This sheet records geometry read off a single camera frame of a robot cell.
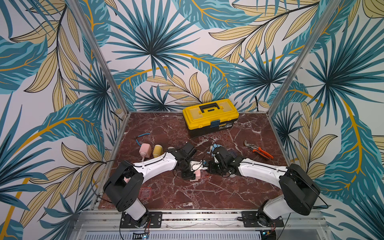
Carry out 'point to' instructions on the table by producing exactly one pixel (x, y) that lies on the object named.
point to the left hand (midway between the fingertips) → (191, 173)
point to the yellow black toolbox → (207, 117)
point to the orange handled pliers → (259, 151)
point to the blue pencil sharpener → (214, 146)
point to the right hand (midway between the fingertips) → (207, 169)
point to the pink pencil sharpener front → (145, 150)
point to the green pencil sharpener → (171, 149)
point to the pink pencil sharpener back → (197, 174)
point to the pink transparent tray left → (145, 192)
